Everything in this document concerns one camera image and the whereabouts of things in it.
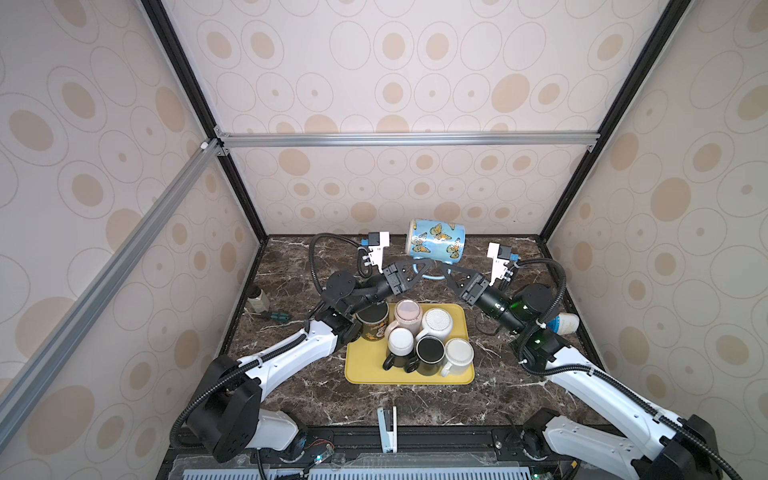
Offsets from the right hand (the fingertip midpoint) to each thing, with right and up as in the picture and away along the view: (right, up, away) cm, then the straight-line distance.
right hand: (443, 272), depth 64 cm
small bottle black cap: (-53, -9, +29) cm, 61 cm away
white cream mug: (+7, -23, +18) cm, 30 cm away
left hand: (-2, +1, -4) cm, 5 cm away
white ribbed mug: (+2, -15, +23) cm, 28 cm away
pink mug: (-6, -13, +21) cm, 26 cm away
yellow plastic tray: (-20, -27, +25) cm, 42 cm away
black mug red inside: (-1, -22, +16) cm, 28 cm away
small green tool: (-47, -15, +31) cm, 59 cm away
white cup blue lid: (+41, -16, +25) cm, 50 cm away
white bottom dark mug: (-9, -21, +17) cm, 29 cm away
